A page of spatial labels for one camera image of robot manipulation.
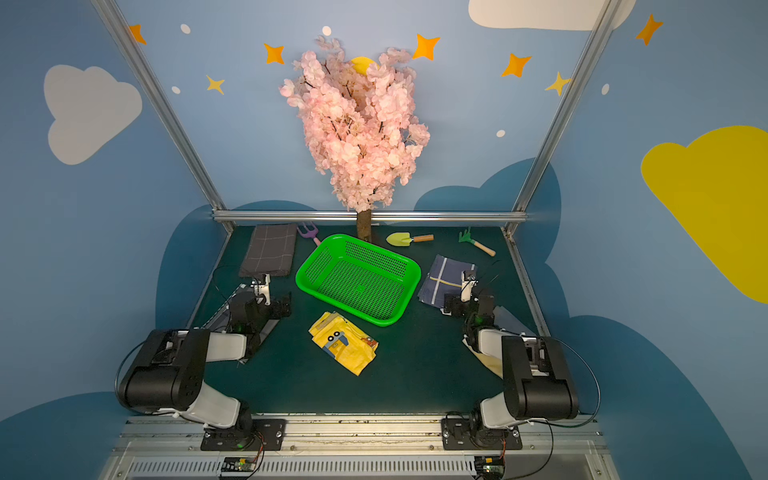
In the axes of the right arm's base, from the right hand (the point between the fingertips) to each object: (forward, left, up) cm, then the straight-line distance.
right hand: (467, 289), depth 95 cm
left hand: (-5, +62, +1) cm, 62 cm away
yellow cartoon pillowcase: (-18, +39, -5) cm, 43 cm away
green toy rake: (+29, -4, -7) cm, 30 cm away
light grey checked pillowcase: (-14, +79, -5) cm, 80 cm away
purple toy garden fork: (+27, +59, -6) cm, 65 cm away
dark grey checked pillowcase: (+16, +72, -5) cm, 74 cm away
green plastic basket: (+5, +34, -6) cm, 34 cm away
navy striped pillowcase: (+8, +6, -6) cm, 12 cm away
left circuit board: (-50, +59, -7) cm, 78 cm away
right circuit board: (-46, -2, -9) cm, 47 cm away
